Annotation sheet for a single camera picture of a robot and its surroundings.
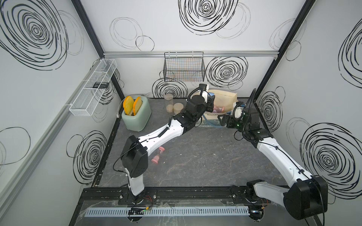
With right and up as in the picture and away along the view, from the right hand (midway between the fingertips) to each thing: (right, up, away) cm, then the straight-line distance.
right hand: (225, 117), depth 80 cm
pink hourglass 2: (-40, -25, +5) cm, 48 cm away
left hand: (-9, +12, -5) cm, 16 cm away
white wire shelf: (-75, +6, -9) cm, 76 cm away
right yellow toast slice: (-54, +7, +9) cm, 55 cm away
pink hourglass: (+1, +5, +22) cm, 22 cm away
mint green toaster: (-54, -4, +12) cm, 55 cm away
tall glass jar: (-35, +12, +21) cm, 42 cm away
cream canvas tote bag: (+4, +9, +19) cm, 21 cm away
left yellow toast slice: (-59, +7, +9) cm, 60 cm away
